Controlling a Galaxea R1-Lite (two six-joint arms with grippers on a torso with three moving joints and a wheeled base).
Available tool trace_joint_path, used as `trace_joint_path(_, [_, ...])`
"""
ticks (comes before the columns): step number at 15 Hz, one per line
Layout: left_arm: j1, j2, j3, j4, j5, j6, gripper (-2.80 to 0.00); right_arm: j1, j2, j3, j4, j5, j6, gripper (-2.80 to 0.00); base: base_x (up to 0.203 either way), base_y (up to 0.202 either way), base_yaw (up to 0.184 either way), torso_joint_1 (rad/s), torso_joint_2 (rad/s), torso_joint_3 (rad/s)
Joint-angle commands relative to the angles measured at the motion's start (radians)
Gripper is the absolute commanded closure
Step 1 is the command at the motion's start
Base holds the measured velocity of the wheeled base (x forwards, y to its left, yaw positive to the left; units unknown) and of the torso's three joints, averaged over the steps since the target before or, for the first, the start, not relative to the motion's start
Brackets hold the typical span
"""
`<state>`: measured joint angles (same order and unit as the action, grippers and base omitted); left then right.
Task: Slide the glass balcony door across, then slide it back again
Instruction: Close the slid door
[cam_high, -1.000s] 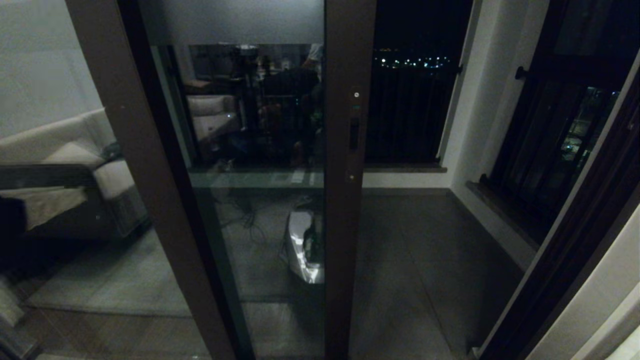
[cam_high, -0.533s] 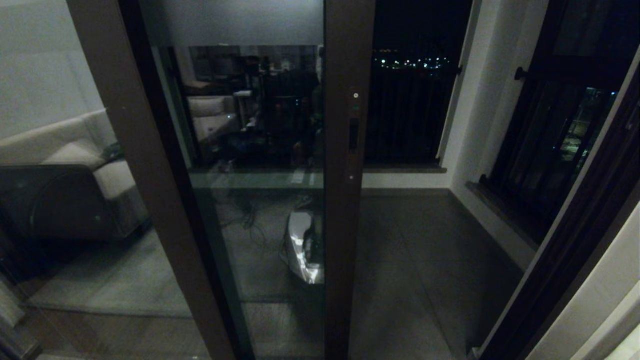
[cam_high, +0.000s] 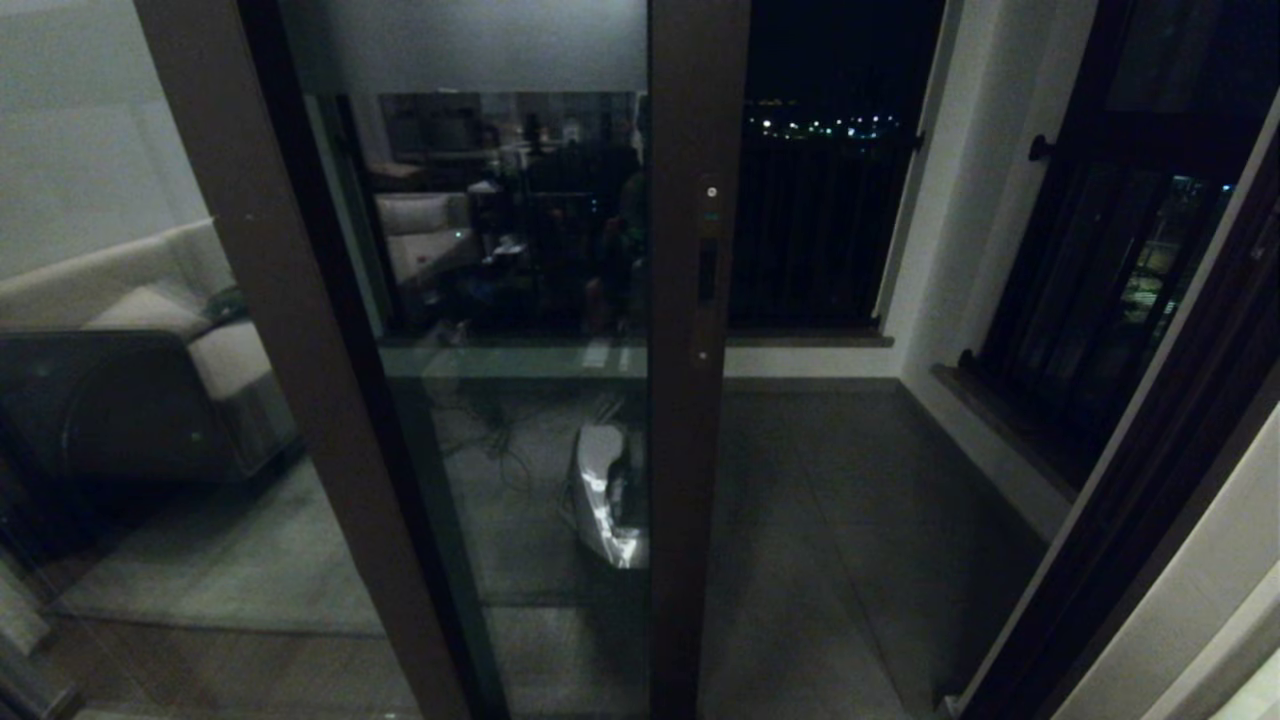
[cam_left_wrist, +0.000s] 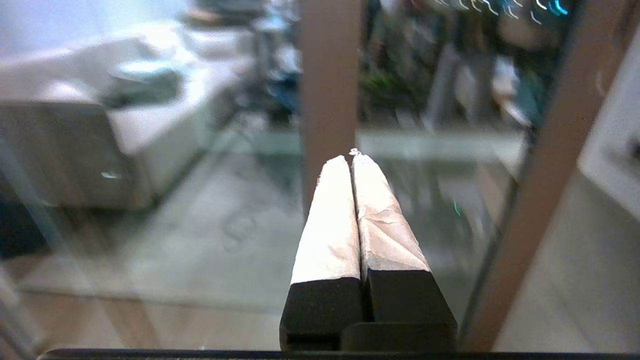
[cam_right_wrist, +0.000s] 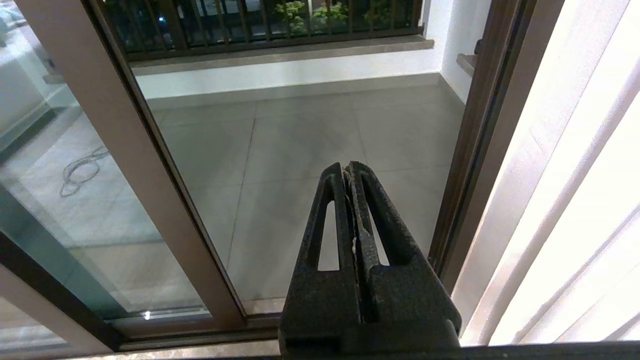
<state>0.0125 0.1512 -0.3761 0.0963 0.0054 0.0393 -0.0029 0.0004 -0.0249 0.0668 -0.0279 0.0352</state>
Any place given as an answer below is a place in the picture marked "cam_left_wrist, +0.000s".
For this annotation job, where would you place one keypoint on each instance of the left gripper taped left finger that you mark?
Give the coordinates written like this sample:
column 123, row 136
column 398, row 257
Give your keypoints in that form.
column 327, row 240

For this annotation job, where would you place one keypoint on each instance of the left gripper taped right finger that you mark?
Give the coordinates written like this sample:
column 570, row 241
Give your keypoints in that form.
column 390, row 240

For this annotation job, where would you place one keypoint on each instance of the brown framed sliding glass door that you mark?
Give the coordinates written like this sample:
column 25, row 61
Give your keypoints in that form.
column 547, row 175

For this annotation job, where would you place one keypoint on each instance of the brown framed fixed glass panel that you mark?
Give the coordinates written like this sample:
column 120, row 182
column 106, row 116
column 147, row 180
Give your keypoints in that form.
column 330, row 75

